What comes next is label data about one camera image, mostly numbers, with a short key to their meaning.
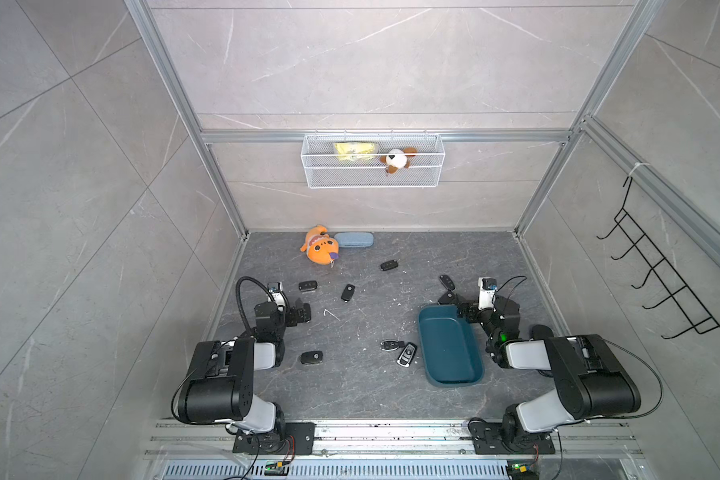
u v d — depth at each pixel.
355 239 1.14
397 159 0.86
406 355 0.86
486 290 0.80
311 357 0.86
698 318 0.59
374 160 0.88
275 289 0.81
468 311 0.84
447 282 1.03
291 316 0.84
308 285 1.02
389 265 1.07
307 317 0.95
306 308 0.98
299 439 0.73
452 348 0.89
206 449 0.73
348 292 1.01
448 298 0.98
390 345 0.88
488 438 0.73
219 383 0.45
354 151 0.83
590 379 0.46
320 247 1.04
